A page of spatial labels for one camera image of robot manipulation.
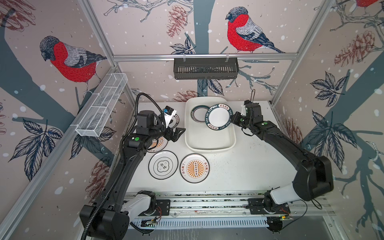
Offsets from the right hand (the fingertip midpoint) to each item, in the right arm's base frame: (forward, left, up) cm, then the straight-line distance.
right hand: (229, 117), depth 85 cm
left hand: (-13, +28, +9) cm, 32 cm away
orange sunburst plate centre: (-23, +20, -20) cm, 37 cm away
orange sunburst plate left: (-8, +43, -19) cm, 48 cm away
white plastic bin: (-2, +18, -20) cm, 27 cm away
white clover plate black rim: (-22, +39, -19) cm, 49 cm away
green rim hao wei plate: (+2, +6, -2) cm, 6 cm away
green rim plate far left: (+9, +36, -18) cm, 41 cm away
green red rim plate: (+23, +20, -21) cm, 37 cm away
